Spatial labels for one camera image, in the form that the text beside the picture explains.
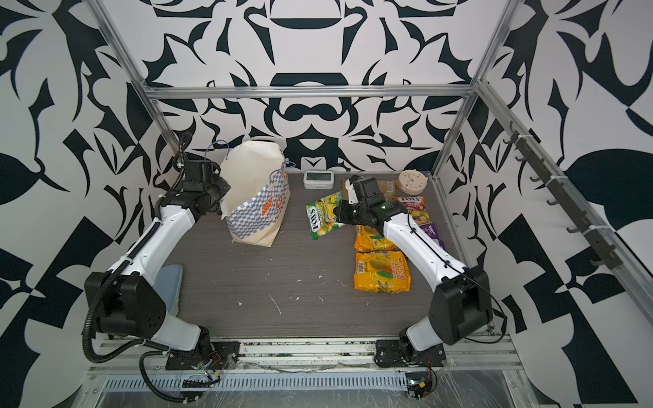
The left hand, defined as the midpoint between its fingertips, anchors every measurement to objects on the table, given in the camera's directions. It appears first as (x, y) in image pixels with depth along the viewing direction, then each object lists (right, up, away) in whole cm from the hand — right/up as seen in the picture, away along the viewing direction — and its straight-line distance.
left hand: (220, 179), depth 85 cm
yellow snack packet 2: (+54, -30, +1) cm, 62 cm away
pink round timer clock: (+73, +1, +30) cm, 79 cm away
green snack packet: (+33, -12, 0) cm, 35 cm away
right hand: (+37, -10, -2) cm, 39 cm away
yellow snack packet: (+50, -21, +9) cm, 55 cm away
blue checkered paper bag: (+14, -5, -5) cm, 16 cm away
